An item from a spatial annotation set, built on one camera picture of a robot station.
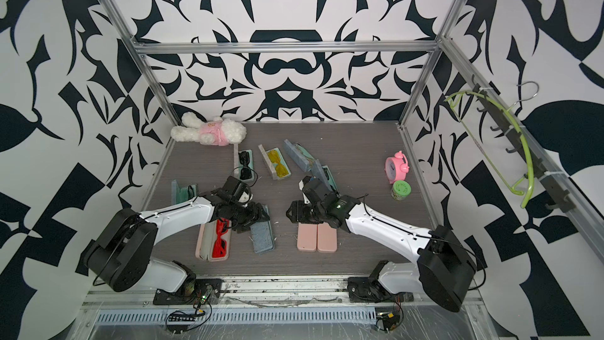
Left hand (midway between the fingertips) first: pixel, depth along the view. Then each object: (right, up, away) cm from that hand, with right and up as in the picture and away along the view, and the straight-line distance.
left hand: (263, 218), depth 87 cm
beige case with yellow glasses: (+1, +19, +9) cm, 21 cm away
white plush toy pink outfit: (-23, +33, +18) cm, 44 cm away
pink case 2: (+23, -6, -3) cm, 24 cm away
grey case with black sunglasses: (-8, +18, +17) cm, 26 cm away
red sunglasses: (-14, -8, -6) cm, 17 cm away
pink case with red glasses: (-17, -7, -4) cm, 18 cm away
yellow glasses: (+5, +16, +14) cm, 22 cm away
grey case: (+14, +22, +15) cm, 31 cm away
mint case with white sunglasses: (+1, -5, -4) cm, 6 cm away
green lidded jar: (+52, +10, +5) cm, 53 cm away
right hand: (+10, +4, -7) cm, 13 cm away
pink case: (+16, -6, -4) cm, 17 cm away
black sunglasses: (-10, +15, +14) cm, 23 cm away
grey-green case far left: (-33, +7, +8) cm, 34 cm away
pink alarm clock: (+51, +18, +6) cm, 54 cm away
